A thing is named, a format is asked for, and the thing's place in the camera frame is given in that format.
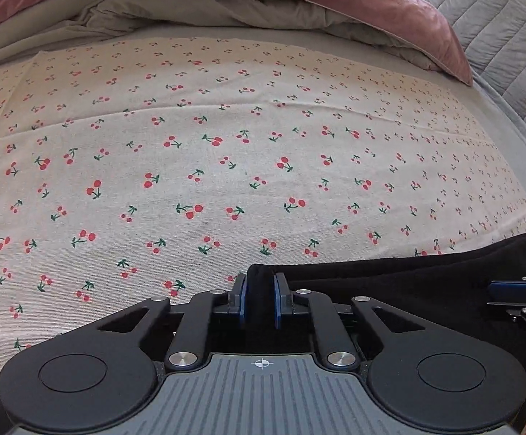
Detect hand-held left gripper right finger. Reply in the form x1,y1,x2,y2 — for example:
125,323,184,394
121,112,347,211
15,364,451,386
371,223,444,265
272,273,427,369

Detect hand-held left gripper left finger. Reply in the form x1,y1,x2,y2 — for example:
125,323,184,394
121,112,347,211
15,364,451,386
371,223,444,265
96,273,249,371

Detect black pants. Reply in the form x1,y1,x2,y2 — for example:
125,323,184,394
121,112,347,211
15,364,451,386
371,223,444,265
247,233,526,386

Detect cherry print cloth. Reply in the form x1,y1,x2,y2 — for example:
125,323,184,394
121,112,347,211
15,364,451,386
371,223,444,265
0,37,526,402

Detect grey quilted headboard cover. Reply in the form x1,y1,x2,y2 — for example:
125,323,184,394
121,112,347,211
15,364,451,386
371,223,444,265
394,0,526,155

